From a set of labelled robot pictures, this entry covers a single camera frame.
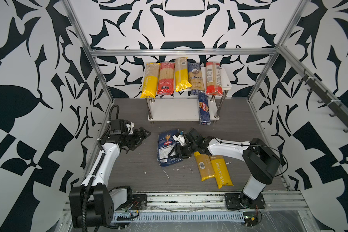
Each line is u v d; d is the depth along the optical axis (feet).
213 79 2.56
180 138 2.66
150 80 2.54
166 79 2.59
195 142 2.30
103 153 1.64
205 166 2.75
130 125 2.56
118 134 2.09
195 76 2.63
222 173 2.70
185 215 2.34
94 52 3.00
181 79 2.52
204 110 3.27
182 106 3.61
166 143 2.78
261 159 1.63
